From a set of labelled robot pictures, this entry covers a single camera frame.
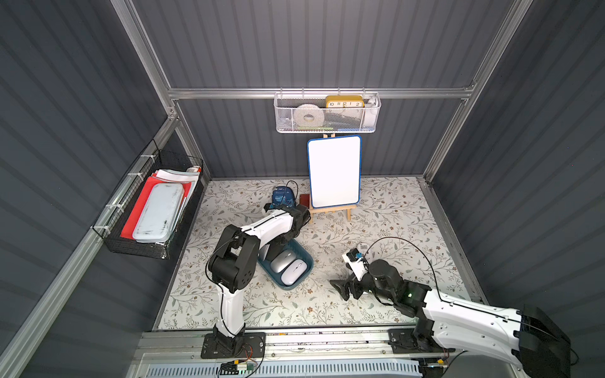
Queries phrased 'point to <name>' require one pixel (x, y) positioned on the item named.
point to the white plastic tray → (157, 218)
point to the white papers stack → (189, 176)
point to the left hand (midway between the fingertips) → (269, 235)
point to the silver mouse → (283, 261)
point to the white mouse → (294, 272)
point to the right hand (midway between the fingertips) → (343, 270)
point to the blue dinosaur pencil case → (283, 196)
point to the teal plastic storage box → (302, 252)
